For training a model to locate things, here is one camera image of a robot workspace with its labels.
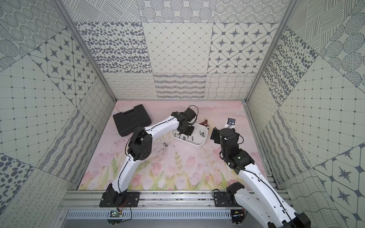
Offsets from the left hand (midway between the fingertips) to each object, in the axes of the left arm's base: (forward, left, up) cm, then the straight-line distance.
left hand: (190, 130), depth 97 cm
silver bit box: (-1, +9, -4) cm, 10 cm away
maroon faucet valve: (+8, -10, -2) cm, 13 cm away
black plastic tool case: (+6, +47, 0) cm, 47 cm away
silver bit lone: (0, -9, -4) cm, 10 cm away
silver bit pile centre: (-9, +17, -4) cm, 20 cm away
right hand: (-11, -18, +16) cm, 27 cm away
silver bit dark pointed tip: (-5, +5, -3) cm, 8 cm away
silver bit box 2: (-4, -1, -4) cm, 6 cm away
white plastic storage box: (-2, -6, -4) cm, 8 cm away
